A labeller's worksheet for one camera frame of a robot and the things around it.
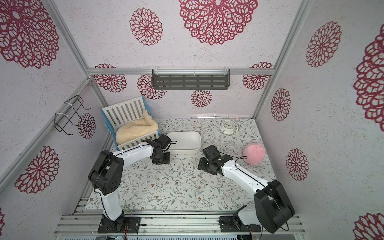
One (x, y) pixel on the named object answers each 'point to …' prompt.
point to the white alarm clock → (229, 127)
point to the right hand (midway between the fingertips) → (204, 167)
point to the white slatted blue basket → (113, 115)
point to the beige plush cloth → (132, 129)
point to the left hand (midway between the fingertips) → (166, 161)
